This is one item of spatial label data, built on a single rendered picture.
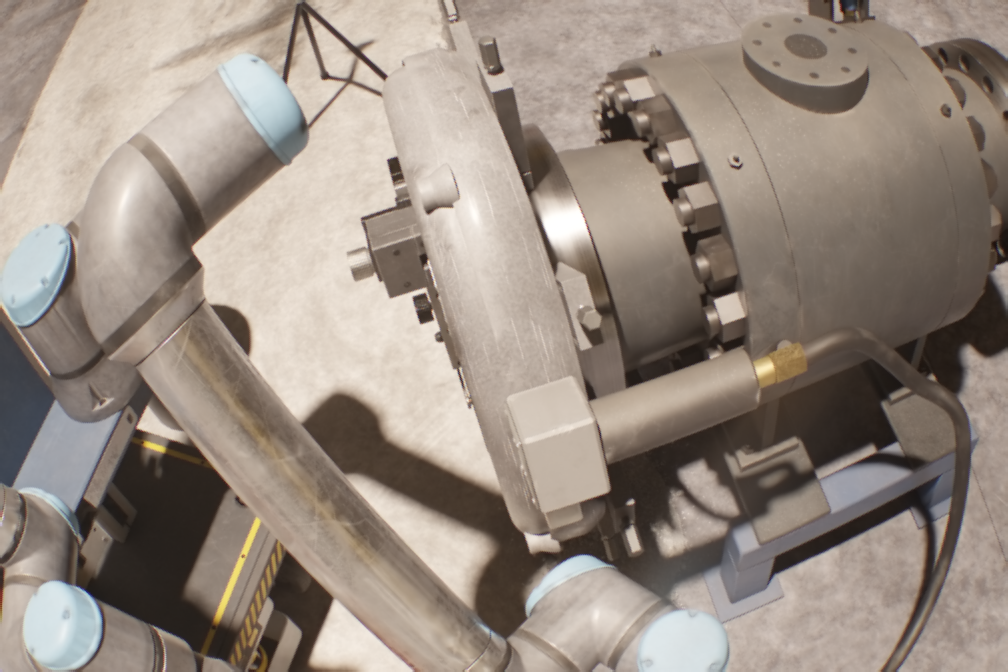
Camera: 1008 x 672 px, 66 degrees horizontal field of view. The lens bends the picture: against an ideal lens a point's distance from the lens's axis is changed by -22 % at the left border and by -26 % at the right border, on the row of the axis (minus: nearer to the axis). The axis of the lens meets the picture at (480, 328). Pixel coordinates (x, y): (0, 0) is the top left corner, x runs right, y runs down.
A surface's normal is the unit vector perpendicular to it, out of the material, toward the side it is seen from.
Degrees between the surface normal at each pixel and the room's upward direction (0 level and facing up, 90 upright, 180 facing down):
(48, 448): 0
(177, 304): 96
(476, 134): 15
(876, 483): 0
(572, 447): 67
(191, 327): 54
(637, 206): 24
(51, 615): 20
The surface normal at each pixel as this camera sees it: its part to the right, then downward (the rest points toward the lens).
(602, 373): 0.21, 0.61
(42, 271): -0.24, -0.57
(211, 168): 0.61, 0.19
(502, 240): -0.03, -0.10
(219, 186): 0.72, 0.43
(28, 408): 0.93, 0.13
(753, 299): 0.14, 0.38
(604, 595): -0.08, -0.72
